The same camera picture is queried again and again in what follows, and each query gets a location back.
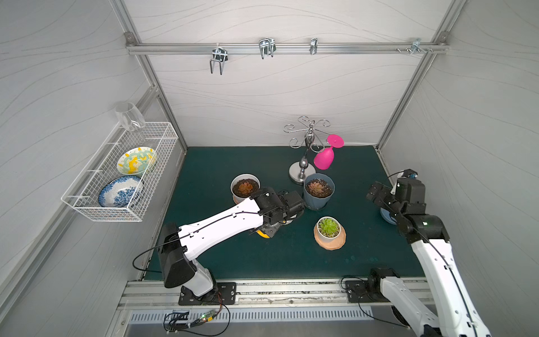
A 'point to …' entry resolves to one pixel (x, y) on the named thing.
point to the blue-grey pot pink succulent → (318, 189)
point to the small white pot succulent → (290, 221)
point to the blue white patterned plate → (119, 192)
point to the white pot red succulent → (243, 185)
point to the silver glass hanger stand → (298, 170)
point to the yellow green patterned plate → (137, 161)
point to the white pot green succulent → (328, 229)
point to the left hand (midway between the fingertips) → (263, 223)
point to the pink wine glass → (324, 157)
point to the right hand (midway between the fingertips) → (385, 190)
